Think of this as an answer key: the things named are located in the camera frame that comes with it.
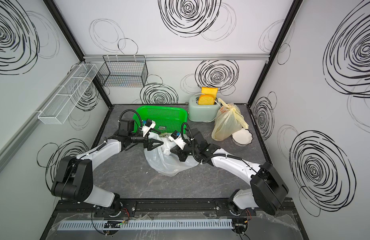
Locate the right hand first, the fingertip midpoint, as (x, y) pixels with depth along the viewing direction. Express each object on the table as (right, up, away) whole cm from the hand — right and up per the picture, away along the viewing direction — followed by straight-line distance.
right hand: (171, 151), depth 77 cm
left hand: (-7, +6, +6) cm, 11 cm away
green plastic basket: (-6, +16, +32) cm, 36 cm away
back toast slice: (+26, +35, +25) cm, 50 cm away
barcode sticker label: (-10, +10, +28) cm, 31 cm away
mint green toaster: (+19, +21, +25) cm, 37 cm away
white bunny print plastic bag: (-6, -5, +2) cm, 8 cm away
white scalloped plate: (+46, +4, +22) cm, 51 cm away
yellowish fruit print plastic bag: (+33, +15, +9) cm, 37 cm away
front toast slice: (+20, +29, +19) cm, 40 cm away
